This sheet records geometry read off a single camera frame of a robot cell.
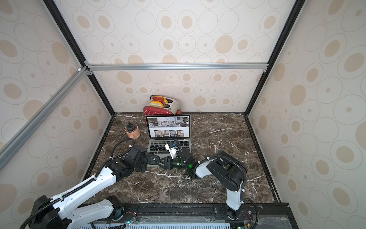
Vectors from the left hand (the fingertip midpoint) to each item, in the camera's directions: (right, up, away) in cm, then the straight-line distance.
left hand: (154, 154), depth 80 cm
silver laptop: (+2, +14, +17) cm, 22 cm away
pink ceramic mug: (-19, +13, +17) cm, 28 cm away
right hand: (+1, -7, -1) cm, 7 cm away
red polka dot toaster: (+2, +30, +17) cm, 35 cm away
